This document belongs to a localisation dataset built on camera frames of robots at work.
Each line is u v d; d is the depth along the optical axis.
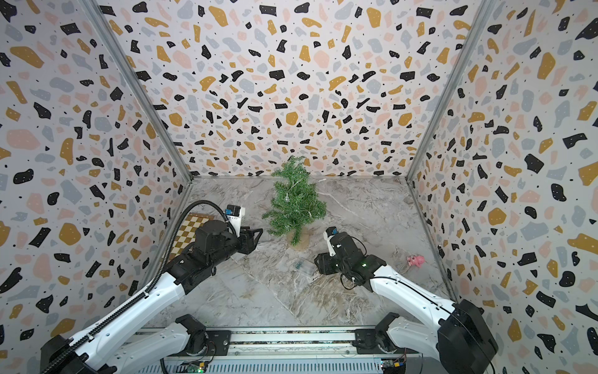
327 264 0.73
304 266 0.90
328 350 0.73
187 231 0.97
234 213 0.65
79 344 0.39
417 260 0.91
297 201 0.70
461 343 0.40
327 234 0.76
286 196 0.70
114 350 0.42
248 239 0.67
